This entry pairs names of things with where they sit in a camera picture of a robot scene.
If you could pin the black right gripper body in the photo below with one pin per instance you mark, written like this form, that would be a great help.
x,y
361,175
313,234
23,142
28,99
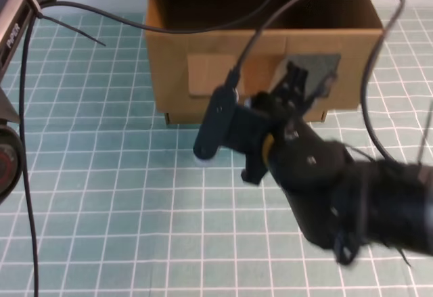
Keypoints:
x,y
310,170

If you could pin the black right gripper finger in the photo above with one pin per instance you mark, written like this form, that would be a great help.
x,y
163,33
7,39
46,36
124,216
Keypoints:
x,y
321,91

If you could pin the cyan checkered tablecloth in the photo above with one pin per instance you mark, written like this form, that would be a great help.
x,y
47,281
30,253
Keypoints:
x,y
123,208

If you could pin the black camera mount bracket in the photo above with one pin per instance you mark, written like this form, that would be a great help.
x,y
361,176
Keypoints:
x,y
246,135

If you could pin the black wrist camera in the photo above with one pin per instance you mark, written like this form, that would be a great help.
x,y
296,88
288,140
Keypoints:
x,y
216,122

